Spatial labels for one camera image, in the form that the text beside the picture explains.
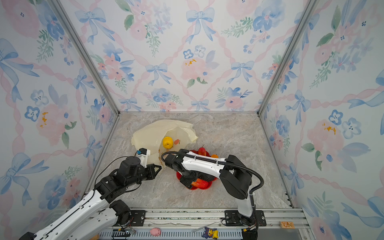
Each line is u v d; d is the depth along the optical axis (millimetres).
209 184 804
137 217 744
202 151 900
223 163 483
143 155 679
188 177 684
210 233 681
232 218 733
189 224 732
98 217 585
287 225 717
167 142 955
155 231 691
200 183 791
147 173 651
